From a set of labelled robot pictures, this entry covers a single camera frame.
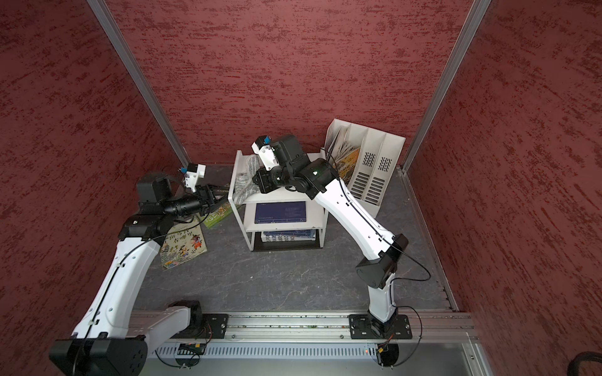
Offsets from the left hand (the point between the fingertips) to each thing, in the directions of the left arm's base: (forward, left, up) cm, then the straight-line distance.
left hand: (232, 198), depth 67 cm
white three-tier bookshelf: (+3, -25, -16) cm, 30 cm away
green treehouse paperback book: (+12, +17, -30) cm, 36 cm away
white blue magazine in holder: (+34, -37, -10) cm, 52 cm away
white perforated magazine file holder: (+42, -50, -24) cm, 70 cm away
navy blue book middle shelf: (+5, -13, -15) cm, 20 cm away
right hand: (+4, -7, +1) cm, 8 cm away
